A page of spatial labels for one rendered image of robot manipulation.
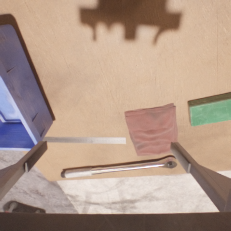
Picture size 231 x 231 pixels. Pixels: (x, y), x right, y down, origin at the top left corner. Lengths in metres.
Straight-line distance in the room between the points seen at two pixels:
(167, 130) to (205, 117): 0.11
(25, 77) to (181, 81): 0.38
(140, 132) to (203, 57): 0.26
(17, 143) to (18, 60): 0.23
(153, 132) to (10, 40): 0.42
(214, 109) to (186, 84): 0.09
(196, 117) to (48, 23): 0.42
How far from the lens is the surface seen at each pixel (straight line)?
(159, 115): 0.47
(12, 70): 0.42
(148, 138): 0.52
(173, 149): 0.16
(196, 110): 0.46
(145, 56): 0.40
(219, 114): 0.50
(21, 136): 0.56
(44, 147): 0.17
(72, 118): 0.54
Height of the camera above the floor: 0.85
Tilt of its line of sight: 51 degrees down
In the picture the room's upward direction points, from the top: 170 degrees counter-clockwise
